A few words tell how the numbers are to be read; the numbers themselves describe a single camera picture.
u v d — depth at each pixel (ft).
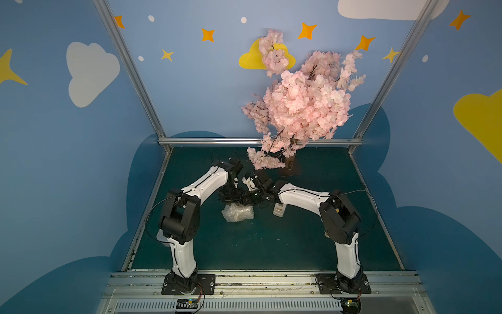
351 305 2.40
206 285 2.43
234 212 2.81
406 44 2.59
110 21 2.35
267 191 2.35
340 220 1.69
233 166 2.25
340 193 1.77
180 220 1.61
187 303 2.39
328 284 2.44
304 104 1.99
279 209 3.00
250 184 2.70
